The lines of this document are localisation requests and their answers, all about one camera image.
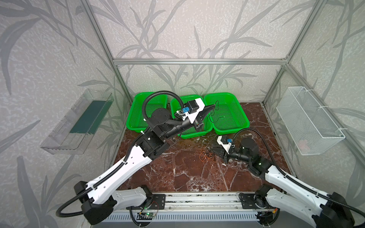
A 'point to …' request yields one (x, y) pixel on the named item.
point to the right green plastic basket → (226, 116)
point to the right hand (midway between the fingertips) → (212, 142)
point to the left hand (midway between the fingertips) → (214, 103)
